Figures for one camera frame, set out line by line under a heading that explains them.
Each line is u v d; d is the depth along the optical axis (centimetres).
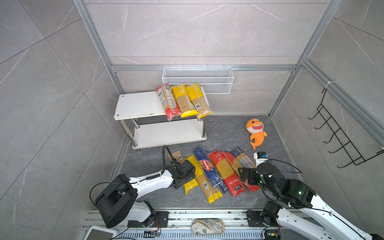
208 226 69
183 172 66
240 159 92
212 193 80
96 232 68
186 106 73
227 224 73
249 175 61
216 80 101
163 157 64
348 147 65
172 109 71
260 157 61
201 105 73
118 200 42
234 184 79
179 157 93
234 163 89
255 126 101
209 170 84
